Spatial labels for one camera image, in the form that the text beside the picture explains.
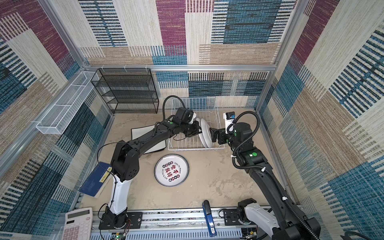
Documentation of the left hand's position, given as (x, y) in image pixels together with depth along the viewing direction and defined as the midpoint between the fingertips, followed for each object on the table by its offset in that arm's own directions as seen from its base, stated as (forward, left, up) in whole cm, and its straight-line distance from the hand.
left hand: (205, 128), depth 87 cm
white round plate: (-17, +20, -17) cm, 31 cm away
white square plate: (+7, +44, -12) cm, 47 cm away
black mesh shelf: (+37, +55, -1) cm, 66 cm away
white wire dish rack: (+32, -2, -15) cm, 35 cm away
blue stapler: (-42, 0, -15) cm, 44 cm away
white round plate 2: (-3, +3, -1) cm, 5 cm away
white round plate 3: (0, -1, -4) cm, 4 cm away
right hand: (-7, -5, +9) cm, 13 cm away
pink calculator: (-43, +62, -17) cm, 77 cm away
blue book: (-22, +61, -17) cm, 67 cm away
